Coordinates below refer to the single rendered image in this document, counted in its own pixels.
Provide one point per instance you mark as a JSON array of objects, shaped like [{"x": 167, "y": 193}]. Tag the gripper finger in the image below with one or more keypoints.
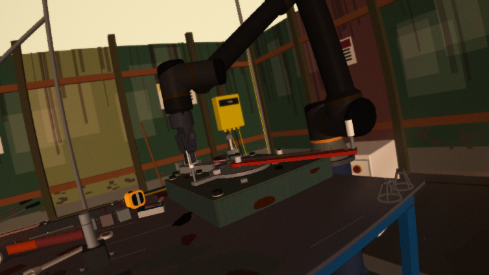
[
  {"x": 187, "y": 156},
  {"x": 193, "y": 156}
]

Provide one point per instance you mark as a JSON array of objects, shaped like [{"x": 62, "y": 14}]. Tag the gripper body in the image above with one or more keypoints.
[{"x": 183, "y": 128}]

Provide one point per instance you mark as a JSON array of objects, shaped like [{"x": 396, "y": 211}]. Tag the white plunger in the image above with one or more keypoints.
[{"x": 190, "y": 166}]

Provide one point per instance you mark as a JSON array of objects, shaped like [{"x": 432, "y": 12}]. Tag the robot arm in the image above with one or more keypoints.
[{"x": 328, "y": 65}]

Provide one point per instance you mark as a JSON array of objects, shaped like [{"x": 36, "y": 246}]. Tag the grey flat bar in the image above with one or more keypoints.
[{"x": 214, "y": 177}]

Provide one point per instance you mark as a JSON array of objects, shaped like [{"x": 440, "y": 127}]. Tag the grey centre pin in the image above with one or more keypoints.
[{"x": 231, "y": 143}]

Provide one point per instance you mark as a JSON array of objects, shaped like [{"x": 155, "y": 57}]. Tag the grey stop disc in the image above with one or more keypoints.
[{"x": 250, "y": 170}]

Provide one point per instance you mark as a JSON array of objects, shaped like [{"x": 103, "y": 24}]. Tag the green bender base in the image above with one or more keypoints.
[{"x": 244, "y": 198}]

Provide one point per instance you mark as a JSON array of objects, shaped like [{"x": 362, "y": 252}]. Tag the red lever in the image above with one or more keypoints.
[{"x": 294, "y": 157}]

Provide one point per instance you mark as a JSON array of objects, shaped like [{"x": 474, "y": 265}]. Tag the orange rod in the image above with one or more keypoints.
[{"x": 152, "y": 156}]

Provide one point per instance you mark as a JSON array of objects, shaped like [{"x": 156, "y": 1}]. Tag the yellow control box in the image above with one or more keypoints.
[{"x": 228, "y": 112}]

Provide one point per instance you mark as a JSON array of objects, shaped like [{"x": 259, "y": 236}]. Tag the blue and white box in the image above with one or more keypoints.
[{"x": 151, "y": 210}]

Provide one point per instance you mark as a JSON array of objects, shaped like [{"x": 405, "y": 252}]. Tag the yellow tape measure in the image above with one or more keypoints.
[{"x": 134, "y": 199}]

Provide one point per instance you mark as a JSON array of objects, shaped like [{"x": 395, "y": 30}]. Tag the grey pole with yellow line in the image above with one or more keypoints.
[{"x": 256, "y": 88}]

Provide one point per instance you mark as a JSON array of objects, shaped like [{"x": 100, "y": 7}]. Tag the small grey block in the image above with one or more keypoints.
[
  {"x": 107, "y": 220},
  {"x": 123, "y": 215}
]

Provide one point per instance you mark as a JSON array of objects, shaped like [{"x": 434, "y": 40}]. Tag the white tape roll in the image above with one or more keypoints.
[{"x": 106, "y": 235}]

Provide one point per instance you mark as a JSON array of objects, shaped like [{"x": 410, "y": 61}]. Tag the grey pole on black stand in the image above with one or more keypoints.
[{"x": 89, "y": 229}]

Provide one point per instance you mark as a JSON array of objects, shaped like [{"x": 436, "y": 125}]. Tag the long dark rod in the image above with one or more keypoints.
[{"x": 65, "y": 216}]

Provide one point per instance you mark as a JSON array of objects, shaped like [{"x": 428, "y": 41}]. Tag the grey steel ruler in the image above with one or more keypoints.
[{"x": 51, "y": 232}]

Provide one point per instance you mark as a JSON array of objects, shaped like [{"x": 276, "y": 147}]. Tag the grey wrench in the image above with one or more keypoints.
[{"x": 53, "y": 261}]

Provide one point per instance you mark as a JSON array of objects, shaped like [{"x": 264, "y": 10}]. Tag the white cabinet with red button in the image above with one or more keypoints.
[{"x": 376, "y": 158}]

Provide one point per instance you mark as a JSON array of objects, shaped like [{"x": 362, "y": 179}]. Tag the slanted grey pole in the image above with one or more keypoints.
[{"x": 23, "y": 40}]

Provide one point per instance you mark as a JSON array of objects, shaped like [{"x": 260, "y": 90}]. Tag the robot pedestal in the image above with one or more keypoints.
[{"x": 342, "y": 167}]

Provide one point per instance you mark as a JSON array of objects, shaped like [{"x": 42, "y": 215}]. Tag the red and white wall sign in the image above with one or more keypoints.
[{"x": 348, "y": 50}]

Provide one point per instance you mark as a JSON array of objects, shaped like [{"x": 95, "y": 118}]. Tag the blue workbench frame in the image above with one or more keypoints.
[{"x": 407, "y": 237}]

